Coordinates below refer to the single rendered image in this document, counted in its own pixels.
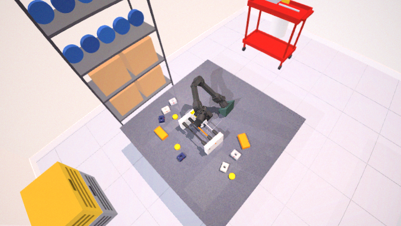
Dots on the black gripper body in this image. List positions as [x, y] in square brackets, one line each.
[208, 114]

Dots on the orange block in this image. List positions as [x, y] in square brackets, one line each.
[243, 141]
[161, 133]

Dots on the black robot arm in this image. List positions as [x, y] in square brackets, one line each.
[200, 111]

